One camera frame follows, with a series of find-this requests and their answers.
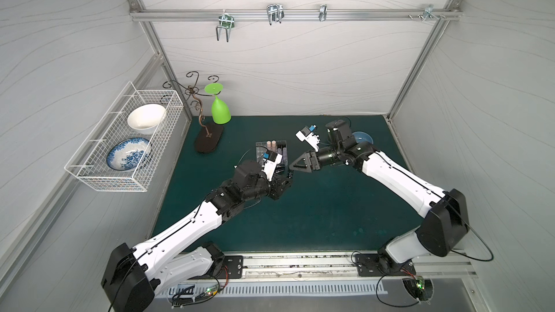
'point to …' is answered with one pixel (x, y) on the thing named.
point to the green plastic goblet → (220, 113)
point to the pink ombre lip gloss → (274, 144)
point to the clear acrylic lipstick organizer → (261, 146)
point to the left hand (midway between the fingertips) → (291, 182)
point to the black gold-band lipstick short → (279, 146)
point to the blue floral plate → (127, 154)
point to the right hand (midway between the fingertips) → (291, 166)
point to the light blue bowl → (360, 136)
